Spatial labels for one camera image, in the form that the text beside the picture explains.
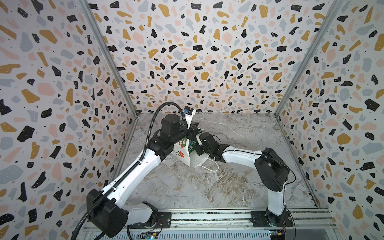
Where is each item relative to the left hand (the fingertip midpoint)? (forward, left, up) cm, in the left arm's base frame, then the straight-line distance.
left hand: (198, 121), depth 71 cm
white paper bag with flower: (-6, +3, -27) cm, 28 cm away
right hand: (+4, +3, -22) cm, 23 cm away
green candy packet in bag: (+3, +4, -27) cm, 28 cm away
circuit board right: (-43, -37, -35) cm, 66 cm away
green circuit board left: (-42, +24, -34) cm, 59 cm away
